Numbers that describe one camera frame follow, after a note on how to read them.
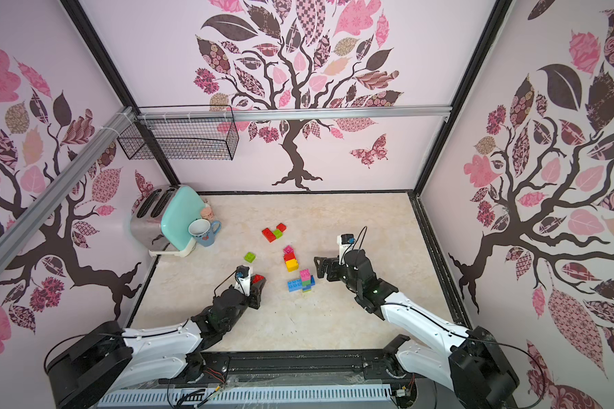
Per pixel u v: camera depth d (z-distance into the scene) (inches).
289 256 37.9
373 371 28.7
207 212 39.3
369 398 27.4
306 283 33.1
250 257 38.1
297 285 33.6
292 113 36.5
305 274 32.8
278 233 40.8
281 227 41.9
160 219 35.1
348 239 28.0
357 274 24.3
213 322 25.8
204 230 37.5
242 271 29.1
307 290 35.0
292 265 37.2
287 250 38.4
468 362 15.7
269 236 40.8
